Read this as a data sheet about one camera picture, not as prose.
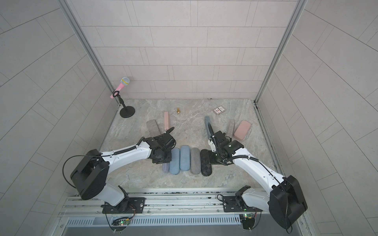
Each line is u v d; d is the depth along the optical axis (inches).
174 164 32.4
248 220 27.8
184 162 32.5
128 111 43.0
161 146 25.1
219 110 42.9
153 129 38.0
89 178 16.6
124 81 36.2
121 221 25.8
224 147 23.0
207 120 39.0
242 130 38.5
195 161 32.5
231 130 36.8
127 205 25.9
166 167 31.0
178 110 43.0
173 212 27.6
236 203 25.0
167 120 38.3
